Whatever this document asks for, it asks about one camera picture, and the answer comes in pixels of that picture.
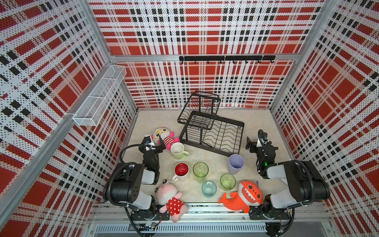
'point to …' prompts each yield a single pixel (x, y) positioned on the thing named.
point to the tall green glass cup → (200, 170)
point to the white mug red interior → (181, 169)
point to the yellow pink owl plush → (168, 136)
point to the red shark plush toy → (248, 194)
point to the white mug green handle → (177, 150)
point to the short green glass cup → (227, 181)
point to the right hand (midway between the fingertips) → (257, 136)
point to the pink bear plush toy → (170, 200)
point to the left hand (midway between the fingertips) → (155, 136)
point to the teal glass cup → (209, 188)
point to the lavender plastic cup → (236, 162)
